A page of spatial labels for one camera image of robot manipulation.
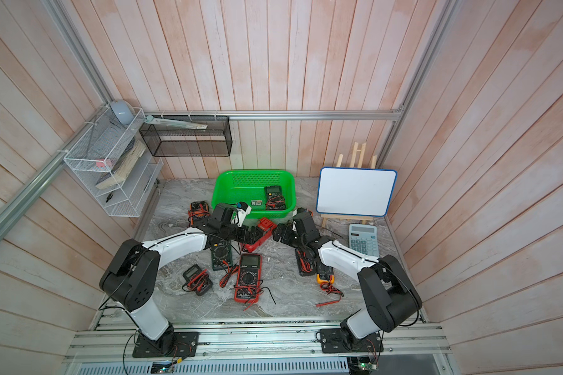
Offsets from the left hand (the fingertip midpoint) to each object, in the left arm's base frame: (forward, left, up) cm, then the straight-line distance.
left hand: (254, 235), depth 92 cm
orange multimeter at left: (+15, +27, -3) cm, 31 cm away
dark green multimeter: (+21, -8, -3) cm, 23 cm away
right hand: (0, -10, +2) cm, 10 cm away
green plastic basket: (+30, +5, -4) cm, 31 cm away
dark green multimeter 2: (-7, +13, -4) cm, 15 cm away
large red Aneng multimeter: (-18, +1, -4) cm, 18 cm away
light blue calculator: (+1, -46, -4) cm, 46 cm away
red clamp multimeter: (+5, -6, -3) cm, 8 cm away
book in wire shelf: (+12, +45, +25) cm, 53 cm away
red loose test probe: (-24, -26, -7) cm, 36 cm away
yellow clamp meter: (-14, -27, -4) cm, 31 cm away
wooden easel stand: (+19, -39, +22) cm, 49 cm away
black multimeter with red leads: (-10, -21, -3) cm, 23 cm away
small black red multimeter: (-17, +20, -4) cm, 27 cm away
